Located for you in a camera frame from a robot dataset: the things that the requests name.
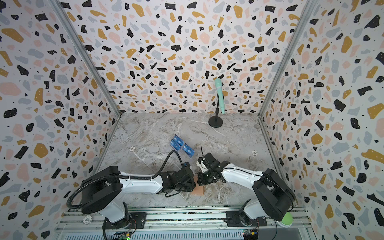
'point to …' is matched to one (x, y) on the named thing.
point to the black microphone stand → (216, 121)
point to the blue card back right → (188, 150)
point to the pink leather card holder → (198, 190)
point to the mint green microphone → (218, 82)
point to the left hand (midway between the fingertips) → (199, 185)
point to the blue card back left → (178, 139)
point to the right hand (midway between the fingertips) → (196, 180)
